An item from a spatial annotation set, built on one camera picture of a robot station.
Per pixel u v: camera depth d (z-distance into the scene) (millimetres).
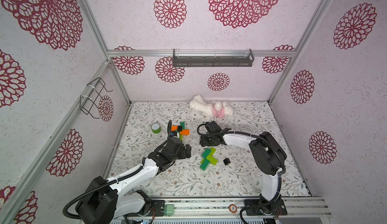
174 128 1001
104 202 406
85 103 723
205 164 857
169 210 718
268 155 507
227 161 873
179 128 973
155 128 982
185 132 1003
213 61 927
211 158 880
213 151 925
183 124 1038
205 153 898
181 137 983
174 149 624
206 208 755
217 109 1003
